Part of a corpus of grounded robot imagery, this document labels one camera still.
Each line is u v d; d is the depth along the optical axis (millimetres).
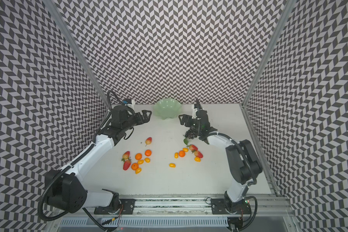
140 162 866
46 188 377
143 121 724
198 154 911
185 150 937
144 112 722
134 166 843
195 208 742
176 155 906
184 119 805
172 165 866
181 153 903
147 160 887
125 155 886
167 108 1143
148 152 909
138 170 835
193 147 937
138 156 883
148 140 961
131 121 671
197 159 887
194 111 815
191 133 988
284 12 693
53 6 718
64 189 395
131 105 722
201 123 700
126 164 845
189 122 806
